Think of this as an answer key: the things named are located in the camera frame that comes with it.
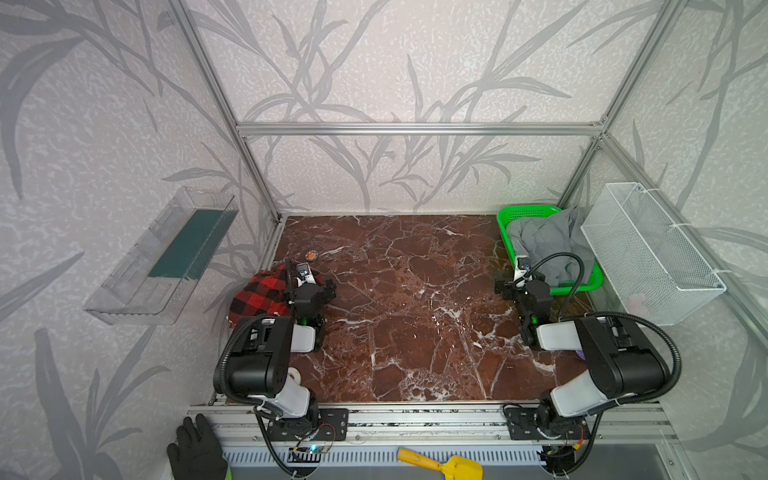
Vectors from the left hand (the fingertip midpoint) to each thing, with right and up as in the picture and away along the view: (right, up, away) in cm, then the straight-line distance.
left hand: (314, 269), depth 93 cm
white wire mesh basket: (+82, +3, -29) cm, 88 cm away
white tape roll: (-2, -28, -11) cm, 30 cm away
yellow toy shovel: (+40, -42, -27) cm, 64 cm away
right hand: (+64, +2, 0) cm, 64 cm away
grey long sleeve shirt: (+80, +11, +12) cm, 82 cm away
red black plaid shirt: (-14, -7, -3) cm, 16 cm away
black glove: (-19, -41, -25) cm, 51 cm away
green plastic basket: (+88, -4, 0) cm, 88 cm away
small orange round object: (-6, +4, +15) cm, 16 cm away
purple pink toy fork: (+59, -11, -42) cm, 73 cm away
